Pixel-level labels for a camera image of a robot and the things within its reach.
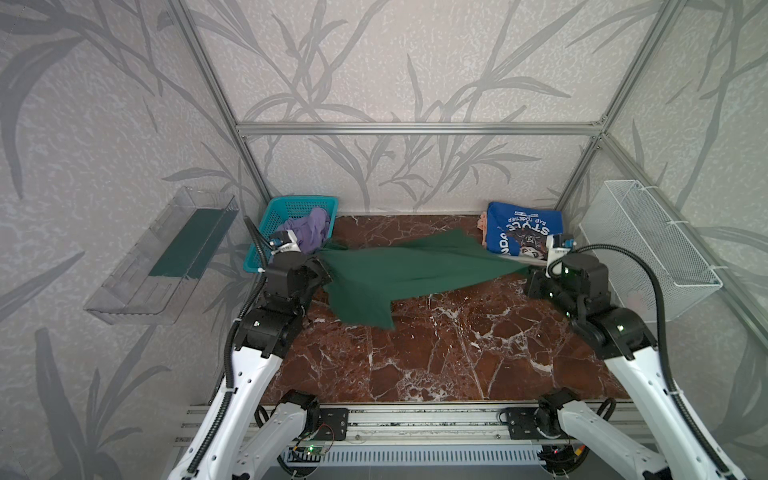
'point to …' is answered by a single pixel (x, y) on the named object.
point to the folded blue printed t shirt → (519, 231)
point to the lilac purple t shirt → (311, 231)
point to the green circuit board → (315, 450)
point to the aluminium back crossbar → (425, 129)
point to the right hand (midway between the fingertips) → (531, 255)
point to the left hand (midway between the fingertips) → (323, 244)
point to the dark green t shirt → (363, 275)
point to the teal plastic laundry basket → (280, 209)
